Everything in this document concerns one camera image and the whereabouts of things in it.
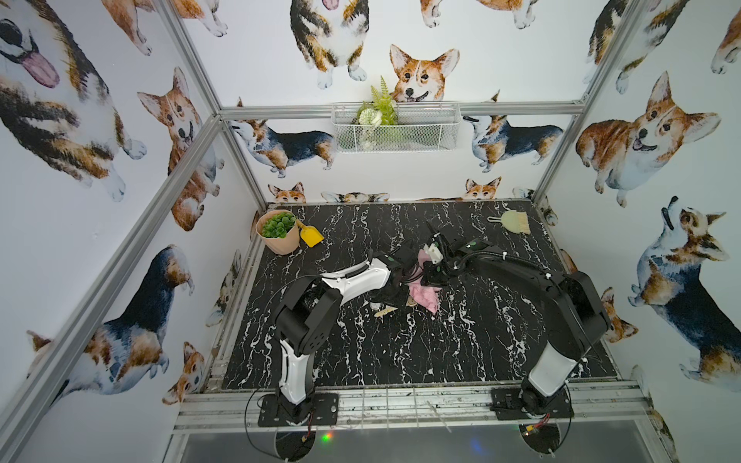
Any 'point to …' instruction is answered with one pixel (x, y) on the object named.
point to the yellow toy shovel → (310, 234)
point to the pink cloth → (425, 296)
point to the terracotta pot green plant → (279, 231)
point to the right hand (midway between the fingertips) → (419, 281)
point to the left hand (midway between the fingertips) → (398, 299)
